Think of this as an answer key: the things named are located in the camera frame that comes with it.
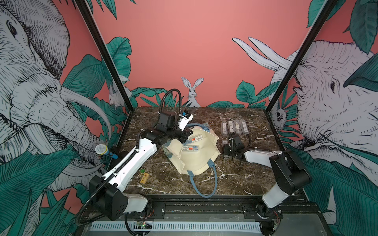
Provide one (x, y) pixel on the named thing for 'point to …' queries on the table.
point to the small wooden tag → (144, 178)
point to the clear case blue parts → (244, 129)
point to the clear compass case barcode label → (224, 128)
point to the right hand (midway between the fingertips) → (224, 146)
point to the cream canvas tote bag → (194, 153)
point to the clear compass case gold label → (230, 124)
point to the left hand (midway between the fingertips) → (192, 129)
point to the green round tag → (142, 170)
